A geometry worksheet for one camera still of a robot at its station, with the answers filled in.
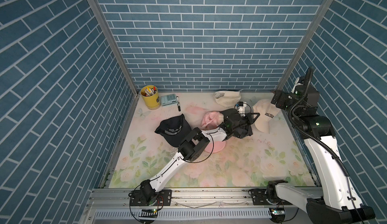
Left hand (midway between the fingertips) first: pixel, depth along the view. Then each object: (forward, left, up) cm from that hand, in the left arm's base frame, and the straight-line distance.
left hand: (264, 117), depth 86 cm
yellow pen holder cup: (+22, +72, -5) cm, 75 cm away
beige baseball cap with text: (+5, -3, 0) cm, 5 cm away
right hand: (-4, -2, +22) cm, 23 cm away
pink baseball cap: (+3, +30, -8) cm, 31 cm away
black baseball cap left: (+1, +54, -16) cm, 57 cm away
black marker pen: (+23, +53, -16) cm, 60 cm away
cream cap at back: (+23, +18, -9) cm, 30 cm away
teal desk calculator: (+26, +61, -14) cm, 68 cm away
